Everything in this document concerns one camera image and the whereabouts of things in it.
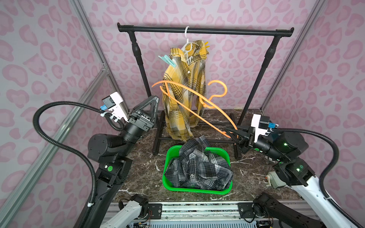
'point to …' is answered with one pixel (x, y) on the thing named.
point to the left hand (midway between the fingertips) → (157, 100)
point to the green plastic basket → (173, 152)
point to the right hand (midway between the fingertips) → (226, 131)
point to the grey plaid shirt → (196, 167)
